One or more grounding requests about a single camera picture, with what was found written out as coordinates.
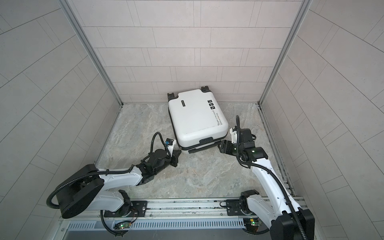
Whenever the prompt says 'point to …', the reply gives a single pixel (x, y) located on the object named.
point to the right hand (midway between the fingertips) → (221, 146)
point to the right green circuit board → (255, 222)
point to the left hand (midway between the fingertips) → (185, 150)
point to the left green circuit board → (124, 225)
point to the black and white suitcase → (197, 122)
